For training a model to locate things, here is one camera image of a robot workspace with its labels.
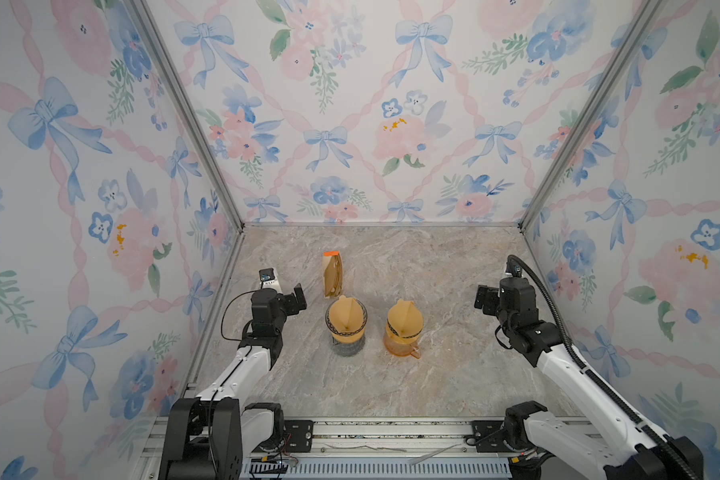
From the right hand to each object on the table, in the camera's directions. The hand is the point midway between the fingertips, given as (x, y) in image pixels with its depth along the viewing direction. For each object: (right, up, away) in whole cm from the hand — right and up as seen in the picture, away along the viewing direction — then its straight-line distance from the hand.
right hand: (499, 287), depth 82 cm
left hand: (-60, 0, +5) cm, 60 cm away
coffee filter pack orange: (-47, +3, +17) cm, 50 cm away
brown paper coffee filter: (-26, -8, -1) cm, 27 cm away
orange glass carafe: (-26, -19, +6) cm, 32 cm away
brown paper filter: (-42, -9, 0) cm, 43 cm away
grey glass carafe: (-41, -17, +2) cm, 45 cm away
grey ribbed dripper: (-41, -13, -1) cm, 44 cm away
